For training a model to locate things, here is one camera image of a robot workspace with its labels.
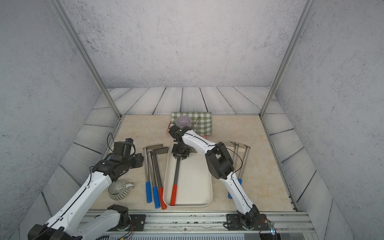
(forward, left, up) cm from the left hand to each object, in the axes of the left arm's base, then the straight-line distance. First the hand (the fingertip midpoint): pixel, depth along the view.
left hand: (142, 158), depth 81 cm
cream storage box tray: (-7, -28, -13) cm, 31 cm away
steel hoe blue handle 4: (-12, -6, -12) cm, 18 cm away
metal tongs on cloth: (+41, -32, -12) cm, 53 cm away
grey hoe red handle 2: (+10, -2, -11) cm, 15 cm away
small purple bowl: (+35, -20, -9) cm, 42 cm away
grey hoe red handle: (-11, -17, -13) cm, 24 cm away
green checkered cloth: (+38, -33, -12) cm, 52 cm away
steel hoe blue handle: (+14, -56, -10) cm, 58 cm away
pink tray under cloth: (+31, -9, -13) cm, 35 cm away
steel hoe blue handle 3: (-10, -2, -13) cm, 17 cm away
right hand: (+5, -17, -10) cm, 20 cm away
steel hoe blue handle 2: (-21, -43, +5) cm, 48 cm away
